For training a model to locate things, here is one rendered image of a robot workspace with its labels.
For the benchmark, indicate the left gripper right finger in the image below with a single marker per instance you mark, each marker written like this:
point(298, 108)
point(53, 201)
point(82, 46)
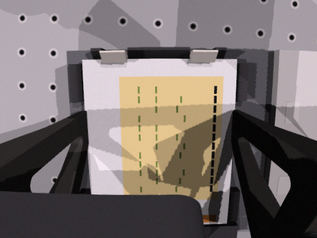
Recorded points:
point(297, 156)

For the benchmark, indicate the grey perforated base plate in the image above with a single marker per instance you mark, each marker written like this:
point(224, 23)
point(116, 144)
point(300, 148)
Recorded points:
point(35, 36)

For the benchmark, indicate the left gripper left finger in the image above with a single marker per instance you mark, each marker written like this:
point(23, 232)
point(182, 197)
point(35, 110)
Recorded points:
point(21, 158)

